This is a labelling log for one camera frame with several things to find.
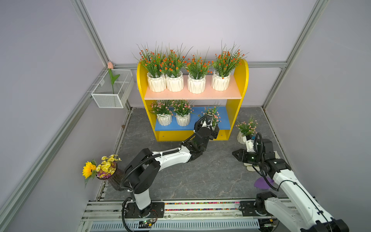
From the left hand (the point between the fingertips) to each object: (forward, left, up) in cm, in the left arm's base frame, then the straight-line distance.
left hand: (210, 123), depth 82 cm
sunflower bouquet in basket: (-24, +50, +1) cm, 56 cm away
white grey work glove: (-26, -17, -4) cm, 31 cm away
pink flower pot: (+8, +26, +5) cm, 28 cm away
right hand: (-15, -12, -9) cm, 21 cm away
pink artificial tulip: (+32, +59, +11) cm, 68 cm away
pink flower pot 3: (-4, -1, +9) cm, 10 cm away
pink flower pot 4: (+1, -25, -11) cm, 27 cm away
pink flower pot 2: (+5, +15, +6) cm, 17 cm away
